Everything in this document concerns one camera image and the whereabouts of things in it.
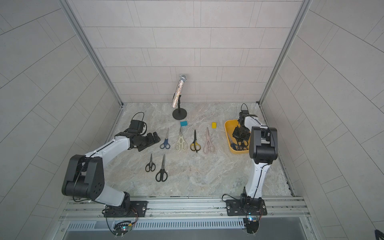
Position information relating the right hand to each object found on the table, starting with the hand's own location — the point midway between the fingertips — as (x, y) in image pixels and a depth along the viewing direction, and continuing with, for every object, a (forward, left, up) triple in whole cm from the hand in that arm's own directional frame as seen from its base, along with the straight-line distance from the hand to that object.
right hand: (237, 136), depth 100 cm
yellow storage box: (+7, +4, +4) cm, 9 cm away
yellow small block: (+8, +15, +4) cm, 17 cm away
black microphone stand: (+19, +39, +5) cm, 44 cm away
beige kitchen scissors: (-4, +37, +4) cm, 38 cm away
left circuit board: (-46, +63, +4) cm, 78 cm away
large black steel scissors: (-23, +48, +2) cm, 53 cm away
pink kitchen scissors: (-6, +20, +2) cm, 21 cm away
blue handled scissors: (-4, +47, +3) cm, 47 cm away
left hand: (-3, +51, +8) cm, 52 cm away
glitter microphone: (+26, +33, +31) cm, 53 cm away
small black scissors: (-18, +54, +3) cm, 57 cm away
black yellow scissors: (-6, +29, +2) cm, 29 cm away
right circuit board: (-48, +4, +1) cm, 48 cm away
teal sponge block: (+12, +36, +3) cm, 38 cm away
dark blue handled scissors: (-7, +5, +2) cm, 9 cm away
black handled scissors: (-8, -1, +2) cm, 8 cm away
